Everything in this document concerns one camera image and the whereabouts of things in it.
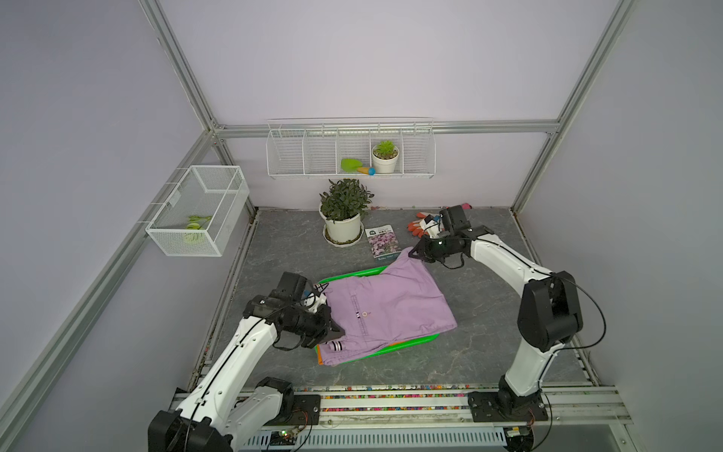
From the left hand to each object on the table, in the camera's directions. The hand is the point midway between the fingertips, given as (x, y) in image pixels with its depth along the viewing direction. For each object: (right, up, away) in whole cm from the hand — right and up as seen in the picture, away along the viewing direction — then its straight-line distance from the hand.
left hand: (344, 334), depth 72 cm
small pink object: (+49, +39, +52) cm, 82 cm away
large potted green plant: (-4, +35, +25) cm, 43 cm away
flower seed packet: (+12, +23, +38) cm, 46 cm away
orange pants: (-6, -4, -2) cm, 7 cm away
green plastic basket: (+14, -5, +3) cm, 15 cm away
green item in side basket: (-41, +29, +4) cm, 50 cm away
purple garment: (+9, +4, +8) cm, 13 cm away
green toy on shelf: (0, +51, +29) cm, 59 cm away
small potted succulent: (+12, +52, +19) cm, 57 cm away
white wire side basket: (-43, +32, +11) cm, 55 cm away
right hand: (+19, +20, +17) cm, 33 cm away
